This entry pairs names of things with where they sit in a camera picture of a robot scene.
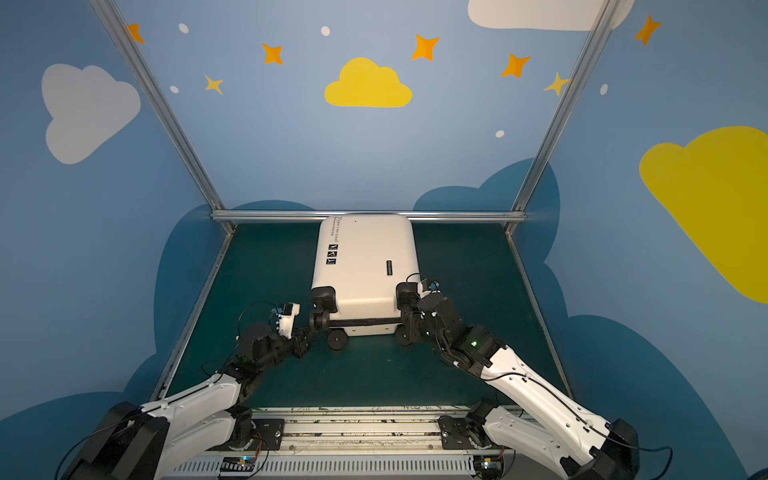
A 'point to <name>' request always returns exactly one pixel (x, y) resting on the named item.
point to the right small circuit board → (488, 467)
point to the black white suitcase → (366, 278)
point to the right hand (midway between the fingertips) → (412, 314)
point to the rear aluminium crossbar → (413, 214)
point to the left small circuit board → (237, 466)
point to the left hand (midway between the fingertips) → (318, 326)
